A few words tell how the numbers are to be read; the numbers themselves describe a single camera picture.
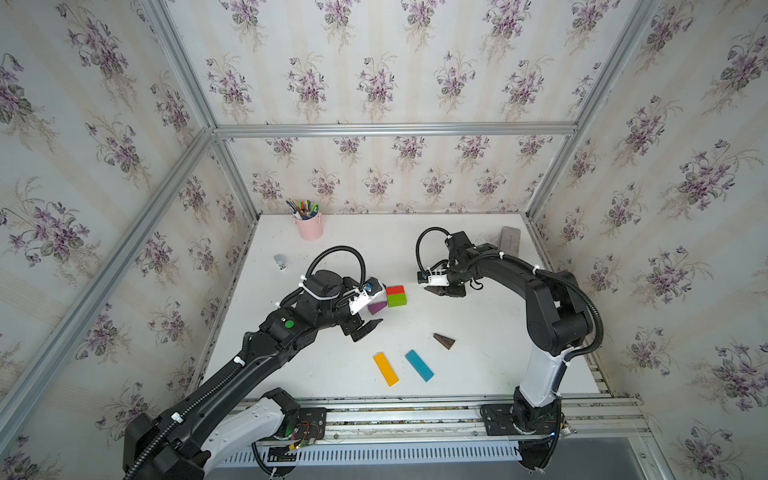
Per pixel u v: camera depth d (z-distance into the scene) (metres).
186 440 0.38
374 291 0.62
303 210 1.06
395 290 0.96
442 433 0.72
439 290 0.86
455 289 0.84
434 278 0.84
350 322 0.64
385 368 0.82
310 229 1.07
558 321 0.50
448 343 0.85
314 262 0.55
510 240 1.08
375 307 0.92
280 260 1.03
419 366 0.83
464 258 0.71
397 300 0.96
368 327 0.65
